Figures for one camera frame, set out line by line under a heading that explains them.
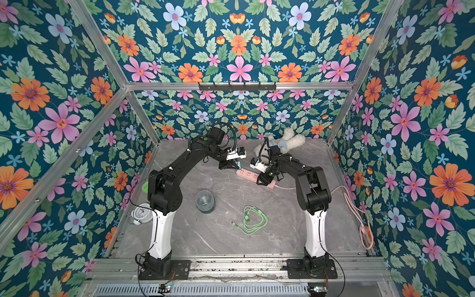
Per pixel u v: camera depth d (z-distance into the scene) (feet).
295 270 2.36
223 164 2.70
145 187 3.06
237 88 3.06
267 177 2.95
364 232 2.82
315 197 1.82
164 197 1.84
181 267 2.43
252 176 3.30
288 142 3.53
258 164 2.98
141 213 2.82
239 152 2.58
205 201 2.78
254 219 2.89
